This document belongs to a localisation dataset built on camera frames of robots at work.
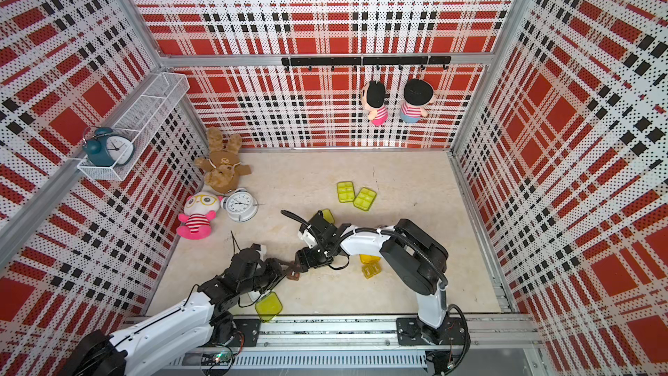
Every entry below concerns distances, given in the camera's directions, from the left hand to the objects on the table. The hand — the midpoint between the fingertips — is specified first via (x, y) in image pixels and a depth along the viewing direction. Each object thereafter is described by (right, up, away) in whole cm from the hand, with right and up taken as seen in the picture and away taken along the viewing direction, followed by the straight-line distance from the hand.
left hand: (295, 268), depth 85 cm
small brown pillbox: (0, -2, -2) cm, 3 cm away
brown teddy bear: (-33, +35, +18) cm, 51 cm away
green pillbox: (+17, +24, +21) cm, 35 cm away
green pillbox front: (-7, -10, -5) cm, 13 cm away
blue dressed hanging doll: (+43, +60, +8) cm, 74 cm away
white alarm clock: (-24, +19, +14) cm, 34 cm away
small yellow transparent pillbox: (+25, 0, 0) cm, 25 cm away
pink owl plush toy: (-38, +18, +11) cm, 43 cm away
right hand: (+4, 0, 0) cm, 4 cm away
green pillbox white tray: (+24, +21, +18) cm, 37 cm away
